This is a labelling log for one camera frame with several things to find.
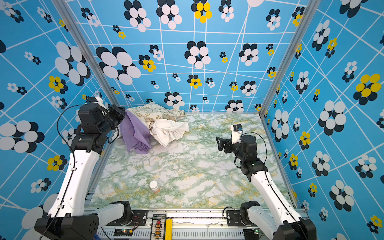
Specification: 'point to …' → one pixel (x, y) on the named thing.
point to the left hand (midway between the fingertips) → (125, 105)
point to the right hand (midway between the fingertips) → (226, 136)
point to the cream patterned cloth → (149, 113)
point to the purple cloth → (136, 136)
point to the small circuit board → (123, 232)
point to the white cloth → (164, 131)
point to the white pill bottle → (155, 186)
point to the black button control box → (158, 229)
